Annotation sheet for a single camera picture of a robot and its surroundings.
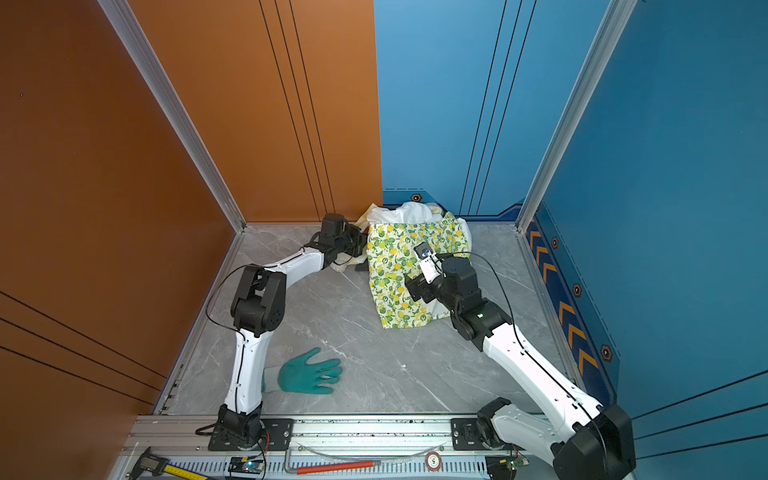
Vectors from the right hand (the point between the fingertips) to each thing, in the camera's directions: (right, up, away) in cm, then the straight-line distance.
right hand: (419, 264), depth 77 cm
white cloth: (+1, +18, +30) cm, 35 cm away
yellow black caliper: (-62, -47, -7) cm, 78 cm away
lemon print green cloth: (-7, +1, +20) cm, 21 cm away
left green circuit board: (-42, -48, -6) cm, 64 cm away
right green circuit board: (+23, -46, -7) cm, 52 cm away
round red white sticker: (+3, -47, -7) cm, 47 cm away
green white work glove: (-33, -31, +4) cm, 45 cm away
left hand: (-13, +11, +25) cm, 30 cm away
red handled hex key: (-22, -48, -7) cm, 53 cm away
